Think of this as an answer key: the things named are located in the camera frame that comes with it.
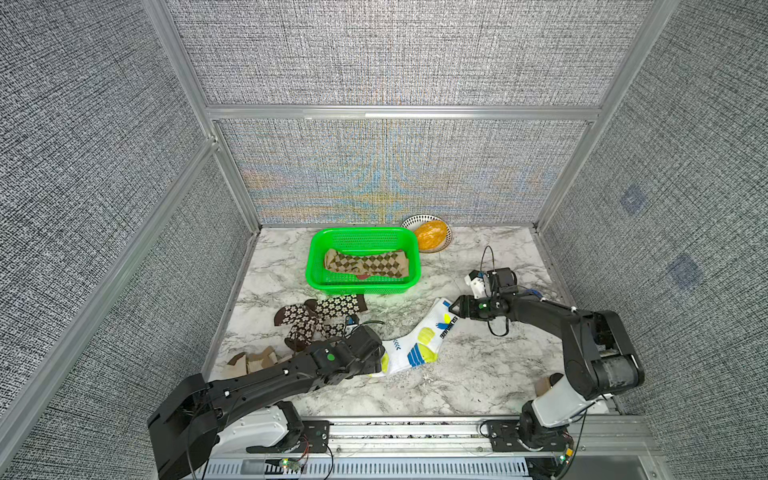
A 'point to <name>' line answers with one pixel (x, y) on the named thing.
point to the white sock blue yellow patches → (422, 344)
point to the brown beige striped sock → (244, 363)
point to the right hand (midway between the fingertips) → (457, 301)
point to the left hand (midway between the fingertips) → (377, 359)
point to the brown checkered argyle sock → (386, 264)
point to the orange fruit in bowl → (431, 234)
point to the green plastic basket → (362, 240)
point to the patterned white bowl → (414, 221)
